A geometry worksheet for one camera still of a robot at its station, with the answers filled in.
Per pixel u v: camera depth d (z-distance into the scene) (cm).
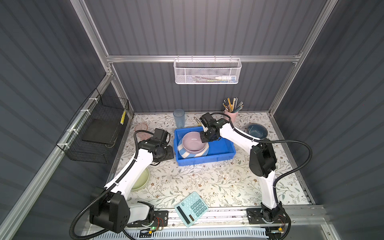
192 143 96
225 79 89
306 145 49
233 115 109
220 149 97
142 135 69
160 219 72
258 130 105
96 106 78
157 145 60
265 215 66
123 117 83
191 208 75
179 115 108
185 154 91
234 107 110
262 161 54
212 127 68
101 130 74
